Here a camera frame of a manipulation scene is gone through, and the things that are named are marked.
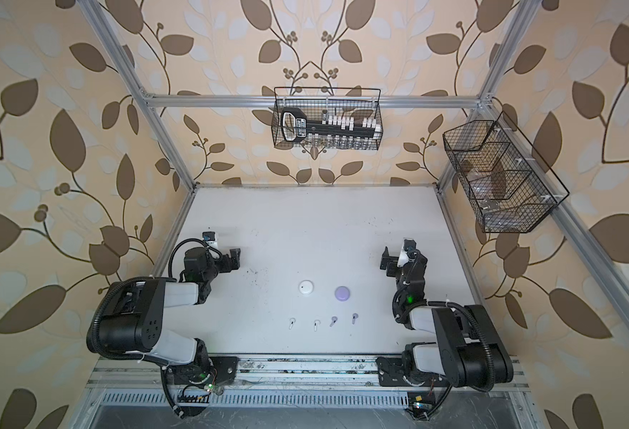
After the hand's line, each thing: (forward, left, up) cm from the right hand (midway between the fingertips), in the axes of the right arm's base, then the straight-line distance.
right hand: (402, 250), depth 89 cm
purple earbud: (-19, +18, -9) cm, 27 cm away
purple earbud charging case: (-11, +21, -8) cm, 25 cm away
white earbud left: (-19, +37, -8) cm, 43 cm away
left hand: (+5, +63, -2) cm, 64 cm away
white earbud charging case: (-9, +33, -7) cm, 35 cm away
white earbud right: (-20, +30, -8) cm, 37 cm away
